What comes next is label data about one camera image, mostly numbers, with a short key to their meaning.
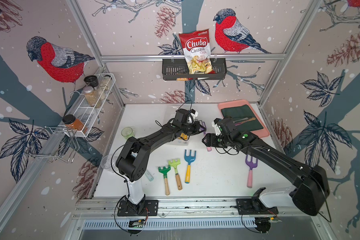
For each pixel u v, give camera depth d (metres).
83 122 0.65
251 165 0.87
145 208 0.73
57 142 0.59
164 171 0.86
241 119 1.11
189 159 0.90
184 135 0.80
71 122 0.59
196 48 0.82
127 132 1.00
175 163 0.88
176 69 0.95
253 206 0.67
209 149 0.79
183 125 0.75
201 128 0.84
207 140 0.73
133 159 0.48
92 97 0.72
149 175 0.83
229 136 0.60
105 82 0.86
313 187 0.39
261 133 1.05
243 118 1.12
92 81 0.73
